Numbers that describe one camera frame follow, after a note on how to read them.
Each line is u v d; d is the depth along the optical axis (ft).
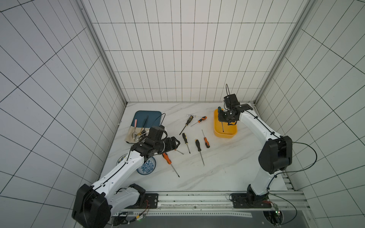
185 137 3.20
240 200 2.39
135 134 3.23
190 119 3.50
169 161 2.81
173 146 2.30
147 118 3.52
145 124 3.47
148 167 2.75
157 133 2.01
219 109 2.95
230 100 2.30
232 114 2.13
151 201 2.38
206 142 3.10
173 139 2.38
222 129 2.86
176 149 3.00
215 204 2.39
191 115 3.61
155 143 1.98
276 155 1.54
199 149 3.02
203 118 3.51
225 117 2.58
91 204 1.24
